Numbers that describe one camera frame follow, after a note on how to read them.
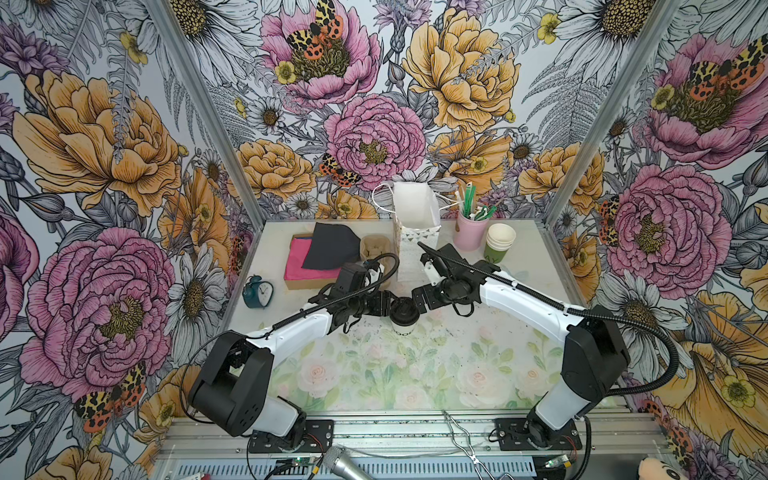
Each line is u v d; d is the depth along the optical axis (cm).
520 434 72
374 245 109
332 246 108
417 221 111
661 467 64
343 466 68
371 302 76
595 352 45
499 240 99
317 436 74
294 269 105
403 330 89
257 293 93
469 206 105
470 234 108
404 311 84
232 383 43
